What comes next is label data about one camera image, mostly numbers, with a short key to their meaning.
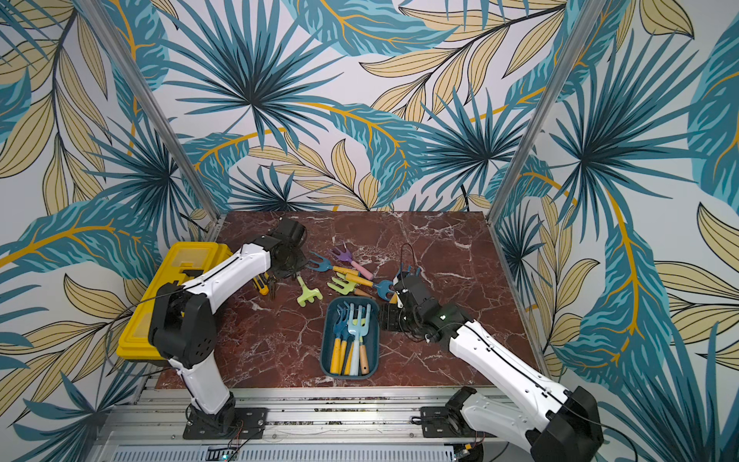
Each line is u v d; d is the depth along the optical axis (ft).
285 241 2.31
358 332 2.79
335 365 2.57
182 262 2.76
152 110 2.81
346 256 3.47
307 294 2.93
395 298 3.09
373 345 2.83
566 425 1.25
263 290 3.12
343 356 2.68
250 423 2.40
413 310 1.88
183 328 1.55
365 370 2.63
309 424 2.45
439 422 2.40
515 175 3.43
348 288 3.22
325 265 3.41
